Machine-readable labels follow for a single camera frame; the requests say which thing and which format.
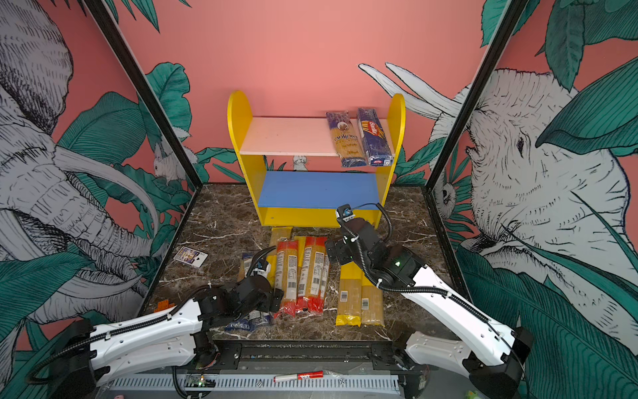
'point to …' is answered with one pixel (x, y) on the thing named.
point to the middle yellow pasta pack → (301, 248)
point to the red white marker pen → (316, 374)
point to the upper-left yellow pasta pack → (277, 233)
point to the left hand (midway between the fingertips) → (275, 289)
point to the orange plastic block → (163, 305)
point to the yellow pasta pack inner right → (349, 311)
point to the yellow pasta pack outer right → (371, 302)
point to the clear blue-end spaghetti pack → (252, 320)
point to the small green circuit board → (201, 381)
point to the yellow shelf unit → (306, 199)
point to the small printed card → (191, 256)
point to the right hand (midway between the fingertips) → (338, 232)
